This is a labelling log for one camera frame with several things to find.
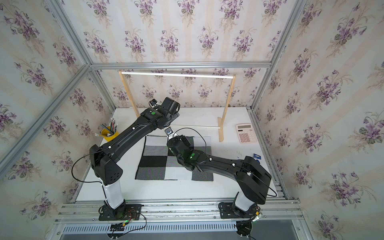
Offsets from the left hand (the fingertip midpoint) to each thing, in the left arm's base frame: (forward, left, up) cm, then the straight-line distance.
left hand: (176, 117), depth 83 cm
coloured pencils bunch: (+2, +41, -12) cm, 43 cm away
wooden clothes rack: (+9, -30, -21) cm, 38 cm away
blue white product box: (-13, -50, -22) cm, 57 cm away
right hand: (-9, -1, -5) cm, 11 cm away
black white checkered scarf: (-16, +13, -24) cm, 32 cm away
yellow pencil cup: (0, +47, -15) cm, 49 cm away
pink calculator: (+3, -47, -20) cm, 51 cm away
